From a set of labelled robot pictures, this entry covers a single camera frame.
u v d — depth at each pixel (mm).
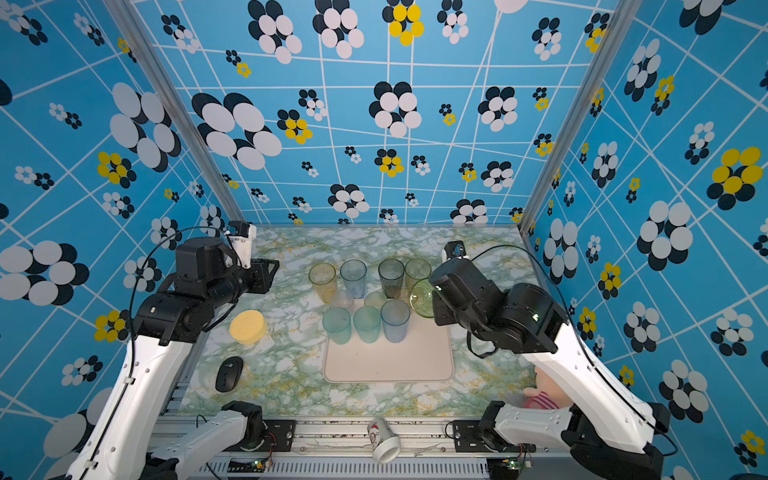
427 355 880
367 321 889
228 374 825
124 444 366
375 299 954
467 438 722
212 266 487
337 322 845
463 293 412
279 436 734
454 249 516
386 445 675
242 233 559
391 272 968
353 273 954
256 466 704
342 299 964
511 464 703
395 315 911
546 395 737
